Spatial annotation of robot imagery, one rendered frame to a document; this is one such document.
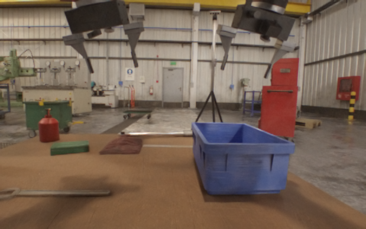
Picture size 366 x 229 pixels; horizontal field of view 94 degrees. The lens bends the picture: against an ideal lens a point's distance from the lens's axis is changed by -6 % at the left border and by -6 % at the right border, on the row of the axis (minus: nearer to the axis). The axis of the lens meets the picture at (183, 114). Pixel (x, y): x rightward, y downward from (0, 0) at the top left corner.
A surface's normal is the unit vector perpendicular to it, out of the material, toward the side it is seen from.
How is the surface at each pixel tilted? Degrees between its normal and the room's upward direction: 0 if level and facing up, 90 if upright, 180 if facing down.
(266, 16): 114
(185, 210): 0
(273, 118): 90
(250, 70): 90
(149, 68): 90
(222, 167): 90
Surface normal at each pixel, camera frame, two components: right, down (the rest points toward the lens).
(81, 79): -0.13, 0.10
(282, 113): -0.47, 0.08
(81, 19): -0.10, 0.49
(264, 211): 0.03, -0.99
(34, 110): 0.22, 0.11
